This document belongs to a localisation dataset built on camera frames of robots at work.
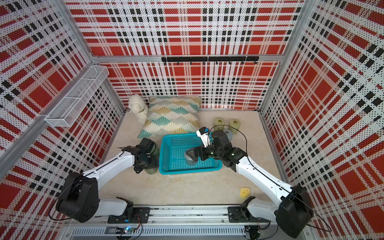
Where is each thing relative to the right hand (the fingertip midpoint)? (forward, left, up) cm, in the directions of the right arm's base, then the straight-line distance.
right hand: (195, 150), depth 75 cm
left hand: (-1, +26, -16) cm, 31 cm away
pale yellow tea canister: (+27, -27, -12) cm, 40 cm away
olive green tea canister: (-4, +25, -16) cm, 30 cm away
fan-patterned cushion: (+28, +17, -4) cm, 33 cm away
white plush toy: (+34, +39, -3) cm, 52 cm away
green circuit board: (-32, +32, -18) cm, 48 cm away
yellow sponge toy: (-15, -26, -19) cm, 36 cm away
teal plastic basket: (+13, +16, -20) cm, 29 cm away
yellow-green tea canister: (+29, -15, -12) cm, 35 cm away
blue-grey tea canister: (+1, +4, -14) cm, 15 cm away
